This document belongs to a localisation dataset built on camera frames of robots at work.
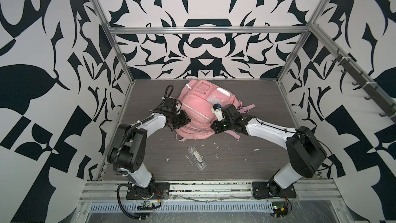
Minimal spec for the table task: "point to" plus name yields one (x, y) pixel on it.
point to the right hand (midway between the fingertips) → (211, 125)
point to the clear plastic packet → (198, 159)
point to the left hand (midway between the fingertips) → (192, 117)
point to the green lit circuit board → (280, 208)
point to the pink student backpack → (197, 97)
